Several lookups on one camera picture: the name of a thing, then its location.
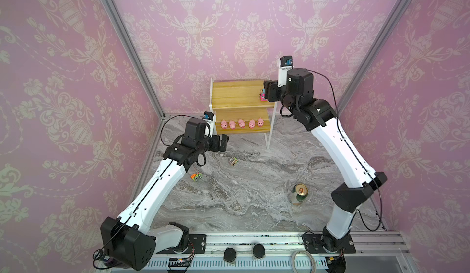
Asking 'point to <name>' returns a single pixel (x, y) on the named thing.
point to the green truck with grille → (233, 161)
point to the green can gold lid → (301, 191)
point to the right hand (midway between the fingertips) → (273, 80)
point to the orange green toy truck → (196, 176)
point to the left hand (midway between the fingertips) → (220, 137)
